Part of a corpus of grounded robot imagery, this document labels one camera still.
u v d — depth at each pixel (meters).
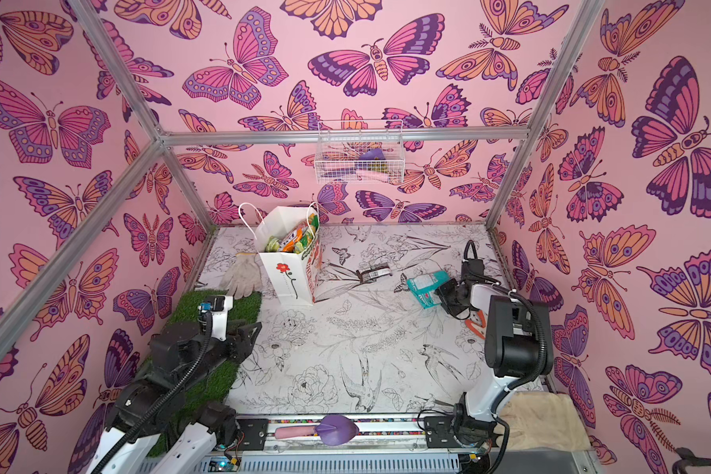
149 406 0.45
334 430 0.73
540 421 0.75
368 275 1.03
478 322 0.93
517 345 0.48
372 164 0.92
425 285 1.00
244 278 1.06
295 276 0.86
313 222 0.86
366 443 0.73
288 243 0.83
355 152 0.98
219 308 0.59
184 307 0.97
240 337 0.59
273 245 0.90
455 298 0.83
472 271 0.78
